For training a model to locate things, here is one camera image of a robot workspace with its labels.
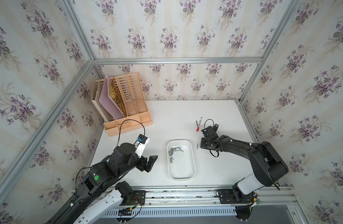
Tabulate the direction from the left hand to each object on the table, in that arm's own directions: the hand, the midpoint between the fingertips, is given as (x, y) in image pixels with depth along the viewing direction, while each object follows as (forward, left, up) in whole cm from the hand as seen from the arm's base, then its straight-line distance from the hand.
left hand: (152, 154), depth 66 cm
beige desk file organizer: (+53, +22, -5) cm, 58 cm away
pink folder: (+32, +30, +3) cm, 44 cm away
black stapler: (+28, -42, -19) cm, 54 cm away
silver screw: (+34, -29, -22) cm, 50 cm away
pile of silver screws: (+11, -9, -22) cm, 27 cm away
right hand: (+17, -32, -22) cm, 43 cm away
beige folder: (+35, +36, +7) cm, 51 cm away
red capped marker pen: (+29, -29, -22) cm, 47 cm away
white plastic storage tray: (+1, -17, -23) cm, 29 cm away
